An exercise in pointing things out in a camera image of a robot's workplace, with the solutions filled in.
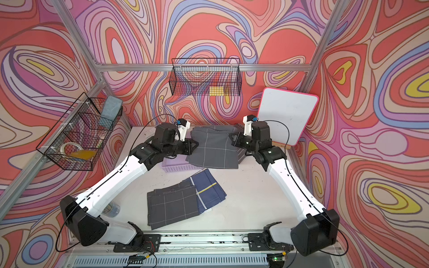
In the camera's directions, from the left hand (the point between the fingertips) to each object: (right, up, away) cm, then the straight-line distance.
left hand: (199, 143), depth 73 cm
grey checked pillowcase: (-15, -31, +10) cm, 36 cm away
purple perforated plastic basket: (-13, -11, +17) cm, 25 cm away
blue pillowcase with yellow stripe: (+4, -27, +16) cm, 32 cm away
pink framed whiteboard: (+46, +16, +14) cm, 51 cm away
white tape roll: (-55, -2, -7) cm, 55 cm away
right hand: (+14, +2, +3) cm, 15 cm away
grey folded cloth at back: (+25, +12, +43) cm, 51 cm away
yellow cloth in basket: (-46, -5, -6) cm, 47 cm away
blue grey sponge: (-45, +18, +8) cm, 49 cm away
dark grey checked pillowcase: (+7, -3, +2) cm, 7 cm away
